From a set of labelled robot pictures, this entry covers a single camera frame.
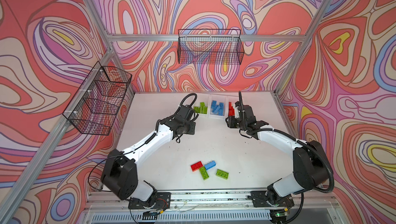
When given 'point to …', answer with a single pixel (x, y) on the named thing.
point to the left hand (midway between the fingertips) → (194, 126)
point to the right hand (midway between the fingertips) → (230, 122)
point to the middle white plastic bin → (223, 98)
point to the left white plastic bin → (202, 97)
